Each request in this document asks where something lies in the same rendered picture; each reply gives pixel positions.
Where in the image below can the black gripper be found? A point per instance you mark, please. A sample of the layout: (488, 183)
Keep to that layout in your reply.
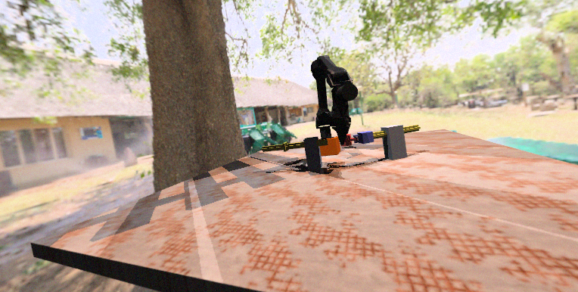
(342, 121)

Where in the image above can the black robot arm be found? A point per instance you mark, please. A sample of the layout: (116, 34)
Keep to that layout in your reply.
(343, 91)

